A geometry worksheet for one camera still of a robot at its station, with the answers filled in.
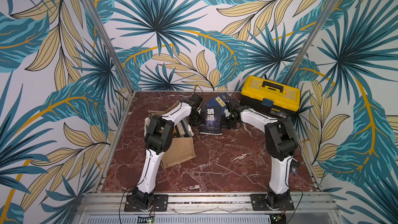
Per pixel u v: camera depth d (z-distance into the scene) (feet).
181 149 2.52
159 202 2.43
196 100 2.73
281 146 1.75
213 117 3.39
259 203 2.40
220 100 3.58
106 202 2.45
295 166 2.75
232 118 2.60
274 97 3.13
